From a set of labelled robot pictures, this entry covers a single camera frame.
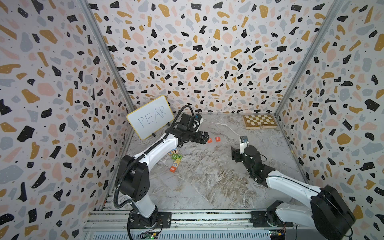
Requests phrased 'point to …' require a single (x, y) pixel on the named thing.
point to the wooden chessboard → (259, 121)
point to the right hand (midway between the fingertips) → (239, 146)
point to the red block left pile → (172, 169)
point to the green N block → (175, 156)
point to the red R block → (218, 139)
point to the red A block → (210, 140)
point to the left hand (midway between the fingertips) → (204, 134)
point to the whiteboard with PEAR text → (148, 119)
